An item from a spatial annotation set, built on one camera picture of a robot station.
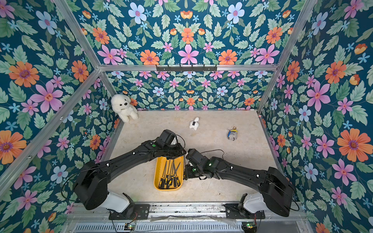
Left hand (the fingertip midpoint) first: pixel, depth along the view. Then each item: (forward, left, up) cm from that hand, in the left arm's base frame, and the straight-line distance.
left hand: (188, 152), depth 81 cm
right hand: (-11, +2, -4) cm, 12 cm away
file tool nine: (-10, +16, -12) cm, 22 cm away
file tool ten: (-10, +17, -12) cm, 23 cm away
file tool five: (-10, +11, -12) cm, 19 cm away
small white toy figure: (+28, -5, -10) cm, 30 cm away
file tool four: (-11, +7, -12) cm, 18 cm away
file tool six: (-9, +9, -12) cm, 17 cm away
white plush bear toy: (+40, +46, +4) cm, 61 cm away
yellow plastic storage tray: (-2, +18, -12) cm, 22 cm away
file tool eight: (-15, +13, -11) cm, 23 cm away
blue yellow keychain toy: (+17, -31, -10) cm, 37 cm away
